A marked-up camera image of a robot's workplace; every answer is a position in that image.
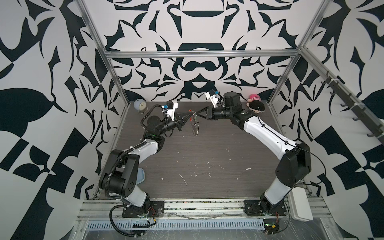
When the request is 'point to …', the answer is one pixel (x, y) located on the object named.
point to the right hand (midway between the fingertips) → (198, 112)
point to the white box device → (299, 204)
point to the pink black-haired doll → (255, 104)
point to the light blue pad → (141, 175)
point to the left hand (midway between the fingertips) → (193, 110)
